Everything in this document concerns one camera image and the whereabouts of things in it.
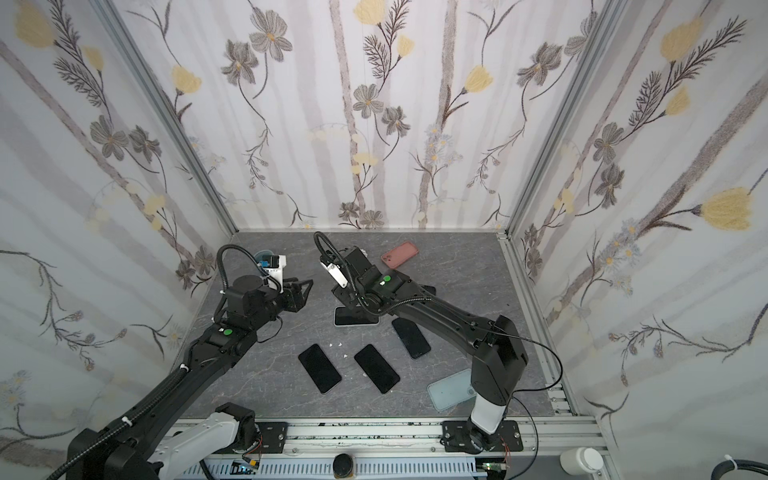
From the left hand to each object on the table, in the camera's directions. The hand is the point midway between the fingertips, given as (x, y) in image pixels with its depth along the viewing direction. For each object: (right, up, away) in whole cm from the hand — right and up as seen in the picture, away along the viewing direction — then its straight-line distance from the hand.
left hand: (301, 273), depth 78 cm
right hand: (+10, 0, 0) cm, 10 cm away
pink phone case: (+27, +6, +36) cm, 46 cm away
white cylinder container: (+66, -40, -14) cm, 78 cm away
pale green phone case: (+41, -33, +4) cm, 53 cm away
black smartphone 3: (+30, -21, +13) cm, 39 cm away
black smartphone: (+3, -28, +8) cm, 29 cm away
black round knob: (+13, -41, -15) cm, 45 cm away
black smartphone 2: (+20, -29, +9) cm, 36 cm away
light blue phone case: (+12, -15, +17) cm, 26 cm away
